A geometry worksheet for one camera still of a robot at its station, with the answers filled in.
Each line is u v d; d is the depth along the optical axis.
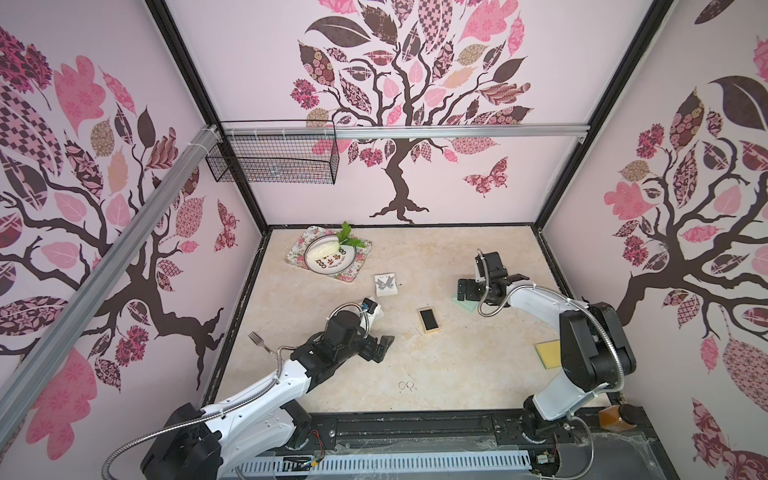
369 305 0.71
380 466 0.70
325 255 1.09
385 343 0.72
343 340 0.62
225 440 0.42
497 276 0.73
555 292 0.57
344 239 1.12
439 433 0.75
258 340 0.90
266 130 0.90
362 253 1.11
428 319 0.93
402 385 0.81
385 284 0.98
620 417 0.69
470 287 0.85
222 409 0.43
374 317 0.72
